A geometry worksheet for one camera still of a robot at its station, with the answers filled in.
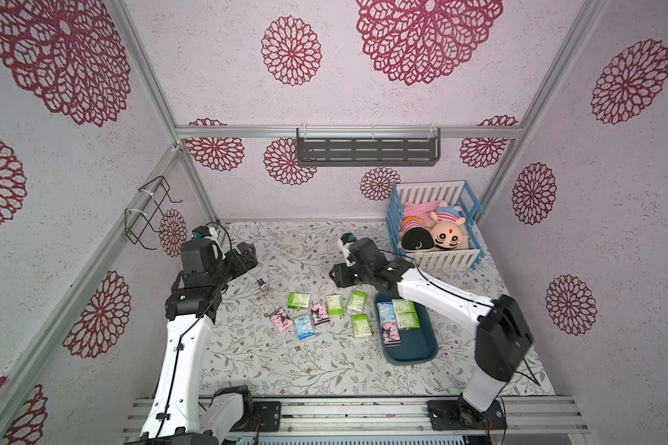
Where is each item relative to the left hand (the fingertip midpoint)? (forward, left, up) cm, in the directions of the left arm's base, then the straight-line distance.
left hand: (242, 255), depth 75 cm
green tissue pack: (-4, -48, -24) cm, 54 cm away
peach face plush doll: (+21, -65, -14) cm, 70 cm away
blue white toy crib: (+40, -74, -13) cm, 85 cm away
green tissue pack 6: (-10, -33, -24) cm, 42 cm away
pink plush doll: (+34, -58, -19) cm, 70 cm away
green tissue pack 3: (-1, -12, -25) cm, 28 cm away
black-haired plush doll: (+18, -54, -14) cm, 59 cm away
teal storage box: (-16, -51, -25) cm, 59 cm away
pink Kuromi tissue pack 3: (-8, -8, -24) cm, 27 cm away
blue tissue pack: (-5, -42, -24) cm, 48 cm away
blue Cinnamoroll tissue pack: (-11, -15, -24) cm, 31 cm away
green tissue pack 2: (-9, -48, -24) cm, 55 cm away
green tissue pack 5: (-1, -33, -25) cm, 41 cm away
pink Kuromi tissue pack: (-13, -42, -24) cm, 50 cm away
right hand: (+2, -28, -12) cm, 30 cm away
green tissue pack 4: (-3, -25, -25) cm, 35 cm away
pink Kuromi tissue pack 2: (-6, -20, -24) cm, 32 cm away
